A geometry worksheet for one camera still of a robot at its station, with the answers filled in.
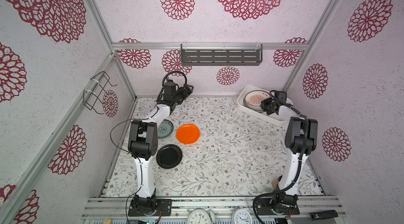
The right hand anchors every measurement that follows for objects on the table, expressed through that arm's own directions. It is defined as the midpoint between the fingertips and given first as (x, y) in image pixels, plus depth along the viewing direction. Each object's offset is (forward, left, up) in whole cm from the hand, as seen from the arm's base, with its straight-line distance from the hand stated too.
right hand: (261, 99), depth 105 cm
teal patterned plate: (-19, +64, -9) cm, 67 cm away
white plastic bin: (+3, -21, -5) cm, 22 cm away
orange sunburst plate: (+5, +3, -5) cm, 8 cm away
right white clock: (-65, +20, -7) cm, 69 cm away
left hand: (-3, +48, +9) cm, 49 cm away
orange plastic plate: (-20, +49, -13) cm, 54 cm away
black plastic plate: (-38, +58, -9) cm, 70 cm away
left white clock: (-66, +39, -6) cm, 77 cm away
